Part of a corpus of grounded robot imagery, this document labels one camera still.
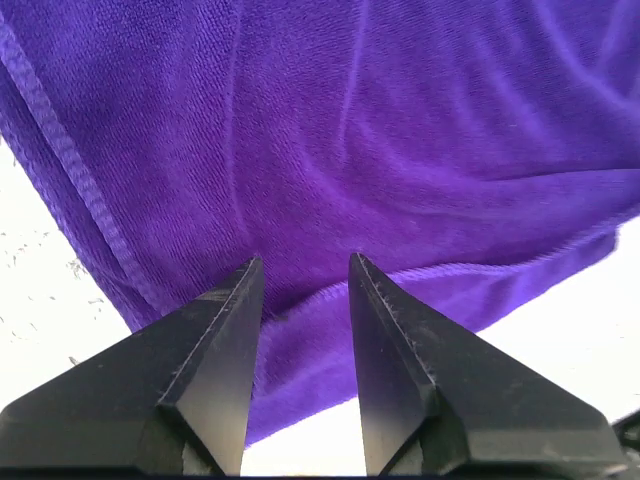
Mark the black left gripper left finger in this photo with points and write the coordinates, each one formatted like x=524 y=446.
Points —
x=173 y=398

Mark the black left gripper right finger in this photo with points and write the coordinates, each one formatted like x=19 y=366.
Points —
x=436 y=399

